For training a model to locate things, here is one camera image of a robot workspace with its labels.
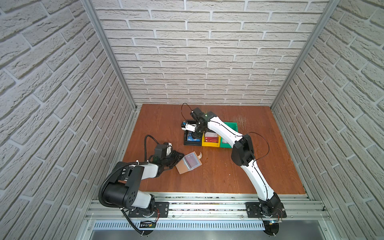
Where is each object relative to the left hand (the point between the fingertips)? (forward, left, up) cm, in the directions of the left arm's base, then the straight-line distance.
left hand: (184, 153), depth 90 cm
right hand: (+13, -7, +3) cm, 15 cm away
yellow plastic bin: (+11, -18, -1) cm, 21 cm away
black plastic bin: (+10, -3, -1) cm, 10 cm away
